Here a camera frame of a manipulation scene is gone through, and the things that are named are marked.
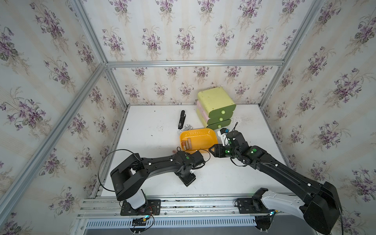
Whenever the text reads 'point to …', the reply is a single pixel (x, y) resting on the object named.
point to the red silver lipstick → (183, 144)
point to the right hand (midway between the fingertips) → (213, 149)
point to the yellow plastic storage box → (193, 140)
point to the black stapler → (182, 119)
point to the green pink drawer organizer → (214, 108)
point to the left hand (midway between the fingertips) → (188, 181)
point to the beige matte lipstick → (189, 143)
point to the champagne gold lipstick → (187, 144)
